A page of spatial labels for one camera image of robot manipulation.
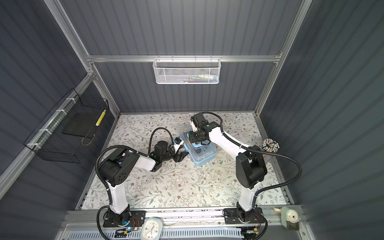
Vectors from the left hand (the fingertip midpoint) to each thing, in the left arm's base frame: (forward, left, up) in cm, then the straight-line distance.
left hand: (185, 148), depth 95 cm
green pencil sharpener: (-42, -47, +3) cm, 64 cm away
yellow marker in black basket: (+7, +45, +23) cm, 51 cm away
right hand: (+1, -6, +9) cm, 11 cm away
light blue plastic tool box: (-8, -8, +7) cm, 14 cm away
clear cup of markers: (-11, -46, +15) cm, 50 cm away
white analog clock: (-42, +17, -2) cm, 45 cm away
